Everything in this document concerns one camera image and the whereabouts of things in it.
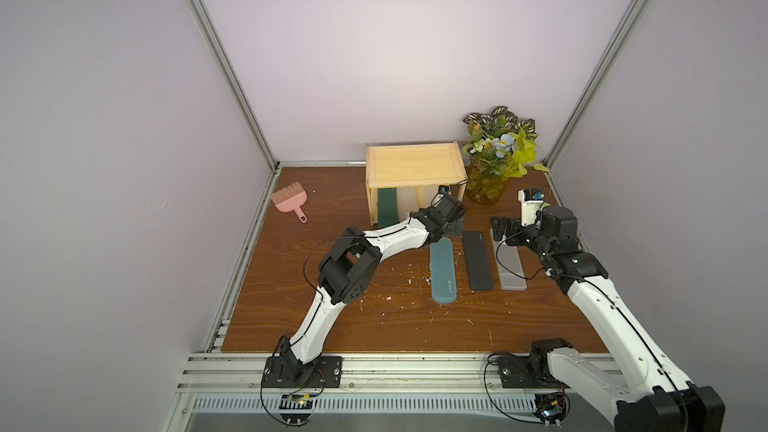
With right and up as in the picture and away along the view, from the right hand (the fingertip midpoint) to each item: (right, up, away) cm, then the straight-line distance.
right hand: (512, 212), depth 78 cm
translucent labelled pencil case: (-27, +2, +30) cm, 40 cm away
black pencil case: (-5, -18, +15) cm, 24 cm away
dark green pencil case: (-34, 0, +25) cm, 43 cm away
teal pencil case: (-17, -19, +11) cm, 28 cm away
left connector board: (-56, -48, -6) cm, 74 cm away
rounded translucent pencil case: (-13, -5, +9) cm, 17 cm away
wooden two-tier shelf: (-26, +14, +15) cm, 33 cm away
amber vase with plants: (+3, +19, +16) cm, 25 cm away
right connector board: (+6, -47, -8) cm, 48 cm away
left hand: (-13, -3, +18) cm, 22 cm away
